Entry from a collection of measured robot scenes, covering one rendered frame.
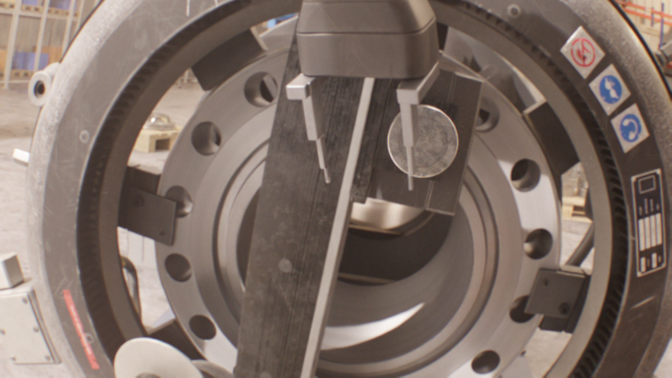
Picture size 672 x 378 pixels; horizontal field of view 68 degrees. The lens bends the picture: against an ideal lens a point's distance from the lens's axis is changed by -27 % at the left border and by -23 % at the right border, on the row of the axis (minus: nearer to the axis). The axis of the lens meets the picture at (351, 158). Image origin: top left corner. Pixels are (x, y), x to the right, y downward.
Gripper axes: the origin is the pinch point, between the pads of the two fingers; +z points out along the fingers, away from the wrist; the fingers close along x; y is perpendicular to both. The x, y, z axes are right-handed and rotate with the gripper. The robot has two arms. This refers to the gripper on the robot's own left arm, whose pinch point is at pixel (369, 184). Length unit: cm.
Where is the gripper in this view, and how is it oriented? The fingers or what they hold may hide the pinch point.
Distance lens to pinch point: 38.3
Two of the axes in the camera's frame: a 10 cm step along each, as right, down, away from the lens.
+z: 1.1, 8.8, 4.5
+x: -9.3, -0.7, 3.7
